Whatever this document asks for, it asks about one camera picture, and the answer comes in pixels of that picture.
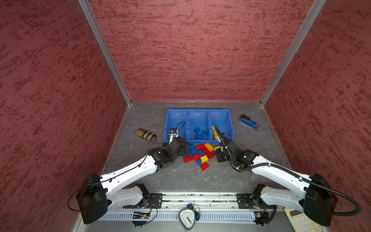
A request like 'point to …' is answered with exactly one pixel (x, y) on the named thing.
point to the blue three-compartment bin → (196, 124)
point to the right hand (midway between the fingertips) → (218, 154)
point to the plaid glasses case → (146, 134)
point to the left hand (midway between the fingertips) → (179, 147)
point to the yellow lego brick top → (210, 147)
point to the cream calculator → (300, 223)
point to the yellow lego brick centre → (204, 159)
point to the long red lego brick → (188, 158)
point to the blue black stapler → (246, 121)
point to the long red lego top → (203, 147)
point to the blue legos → (198, 136)
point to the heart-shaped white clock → (187, 217)
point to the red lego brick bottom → (205, 166)
